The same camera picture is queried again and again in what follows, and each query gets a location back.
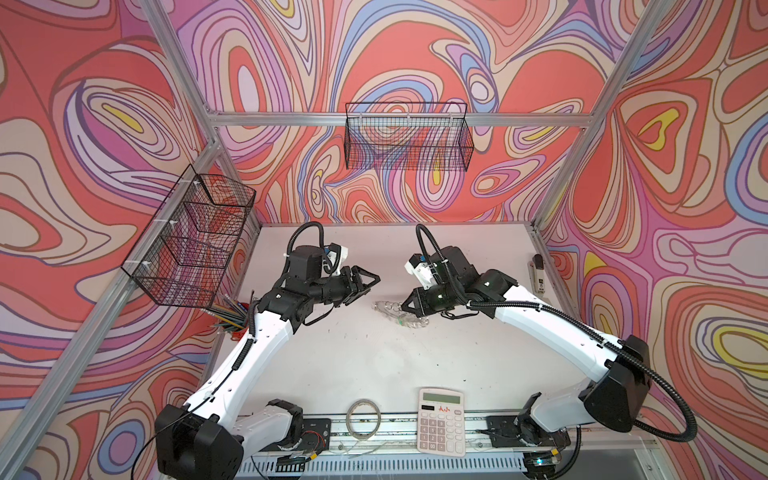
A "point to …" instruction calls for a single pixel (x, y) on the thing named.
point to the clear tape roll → (355, 435)
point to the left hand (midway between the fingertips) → (380, 282)
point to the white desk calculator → (441, 422)
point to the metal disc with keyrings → (398, 315)
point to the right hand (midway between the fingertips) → (408, 314)
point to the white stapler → (538, 275)
